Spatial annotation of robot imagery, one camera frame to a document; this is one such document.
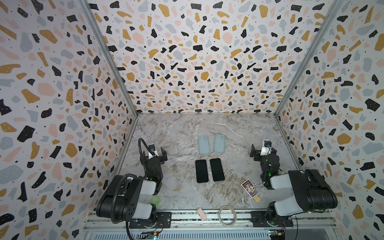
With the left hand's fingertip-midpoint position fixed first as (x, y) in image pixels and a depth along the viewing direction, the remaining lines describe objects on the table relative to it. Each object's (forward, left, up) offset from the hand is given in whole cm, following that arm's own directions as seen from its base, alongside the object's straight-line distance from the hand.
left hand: (154, 149), depth 88 cm
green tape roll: (-25, -3, -11) cm, 28 cm away
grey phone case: (+10, -40, -12) cm, 43 cm away
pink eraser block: (-32, -27, -10) cm, 43 cm away
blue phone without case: (-7, -38, -13) cm, 40 cm away
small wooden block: (-25, -57, -10) cm, 63 cm away
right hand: (+2, -65, 0) cm, 65 cm away
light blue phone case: (+11, -30, -12) cm, 34 cm away
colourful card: (-20, -55, -10) cm, 59 cm away
